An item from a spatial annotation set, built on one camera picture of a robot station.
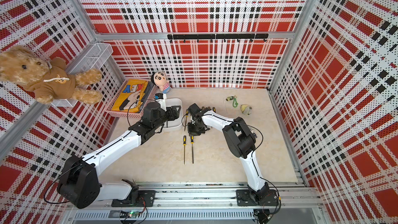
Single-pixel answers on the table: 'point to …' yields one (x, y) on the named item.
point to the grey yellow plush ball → (245, 109)
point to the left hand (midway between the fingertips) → (178, 107)
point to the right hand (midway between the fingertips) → (192, 133)
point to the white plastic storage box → (177, 124)
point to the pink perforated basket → (149, 95)
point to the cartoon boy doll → (160, 79)
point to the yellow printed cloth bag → (131, 96)
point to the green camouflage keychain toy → (235, 102)
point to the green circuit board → (134, 214)
